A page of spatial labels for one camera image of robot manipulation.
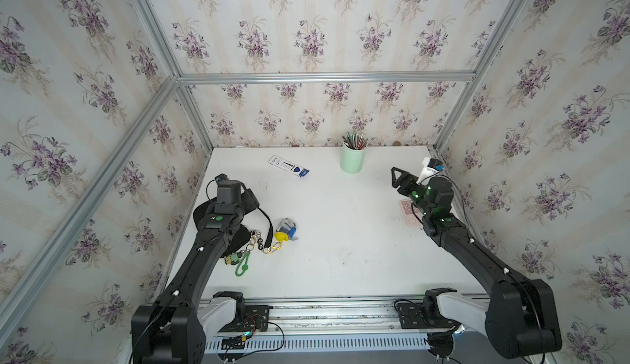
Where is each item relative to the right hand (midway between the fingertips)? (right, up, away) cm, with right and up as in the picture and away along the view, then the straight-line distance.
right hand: (402, 171), depth 82 cm
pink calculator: (+1, -14, -7) cm, 16 cm away
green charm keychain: (-56, -31, +3) cm, 64 cm away
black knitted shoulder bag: (-57, -25, +6) cm, 62 cm away
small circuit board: (-53, -51, -11) cm, 74 cm away
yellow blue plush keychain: (-40, -22, +6) cm, 46 cm away
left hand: (-52, -10, +1) cm, 53 cm away
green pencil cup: (-13, +4, +24) cm, 28 cm away
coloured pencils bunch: (-12, +13, +23) cm, 29 cm away
